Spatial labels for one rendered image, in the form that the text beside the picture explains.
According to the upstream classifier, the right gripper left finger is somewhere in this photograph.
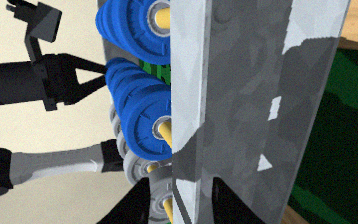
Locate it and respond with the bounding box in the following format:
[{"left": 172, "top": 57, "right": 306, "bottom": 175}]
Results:
[{"left": 96, "top": 177, "right": 151, "bottom": 224}]

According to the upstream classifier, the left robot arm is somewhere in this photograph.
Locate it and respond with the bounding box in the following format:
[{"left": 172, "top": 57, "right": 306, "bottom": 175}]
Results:
[{"left": 0, "top": 1, "right": 124, "bottom": 196}]

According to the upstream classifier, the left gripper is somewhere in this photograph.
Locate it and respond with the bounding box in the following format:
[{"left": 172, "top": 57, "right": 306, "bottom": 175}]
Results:
[{"left": 0, "top": 3, "right": 108, "bottom": 112}]

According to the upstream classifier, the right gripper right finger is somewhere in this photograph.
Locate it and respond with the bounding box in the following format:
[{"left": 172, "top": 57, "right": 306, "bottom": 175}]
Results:
[{"left": 212, "top": 177, "right": 266, "bottom": 224}]

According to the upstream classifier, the brown wooden bar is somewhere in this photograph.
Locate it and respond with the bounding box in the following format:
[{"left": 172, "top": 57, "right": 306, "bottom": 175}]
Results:
[{"left": 280, "top": 205, "right": 309, "bottom": 224}]

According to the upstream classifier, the blue wheel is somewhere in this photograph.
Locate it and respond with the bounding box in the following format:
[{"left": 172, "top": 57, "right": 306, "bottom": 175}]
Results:
[
  {"left": 114, "top": 73, "right": 167, "bottom": 120},
  {"left": 110, "top": 67, "right": 147, "bottom": 100},
  {"left": 121, "top": 84, "right": 172, "bottom": 161},
  {"left": 105, "top": 57, "right": 127, "bottom": 68},
  {"left": 106, "top": 60, "right": 140, "bottom": 91}
]

